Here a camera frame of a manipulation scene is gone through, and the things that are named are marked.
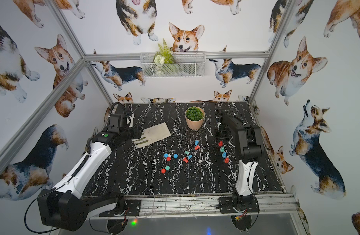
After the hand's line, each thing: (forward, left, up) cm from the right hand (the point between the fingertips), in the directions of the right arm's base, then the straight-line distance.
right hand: (219, 139), depth 95 cm
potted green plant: (+14, +16, +7) cm, 22 cm away
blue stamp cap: (-10, -2, -2) cm, 10 cm away
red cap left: (-19, +35, -3) cm, 40 cm away
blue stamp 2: (-11, +20, -2) cm, 23 cm away
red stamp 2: (-2, -1, -2) cm, 3 cm away
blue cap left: (-9, +35, -4) cm, 36 cm away
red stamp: (-4, +15, -3) cm, 16 cm away
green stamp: (-6, -1, -3) cm, 7 cm away
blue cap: (-9, +28, -4) cm, 30 cm away
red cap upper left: (-12, +33, -3) cm, 35 cm away
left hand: (-2, +47, +17) cm, 50 cm away
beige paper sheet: (+5, +45, -2) cm, 46 cm away
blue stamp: (0, +15, -3) cm, 16 cm away
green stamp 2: (-8, +21, -2) cm, 23 cm away
